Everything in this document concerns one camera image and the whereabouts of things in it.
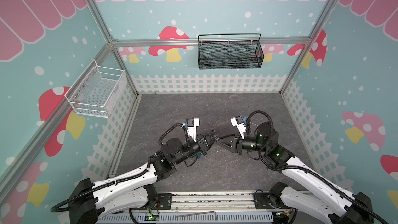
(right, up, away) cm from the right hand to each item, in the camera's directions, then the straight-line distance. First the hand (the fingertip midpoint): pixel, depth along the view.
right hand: (218, 142), depth 64 cm
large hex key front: (-9, -35, +8) cm, 36 cm away
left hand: (+1, +2, -1) cm, 2 cm away
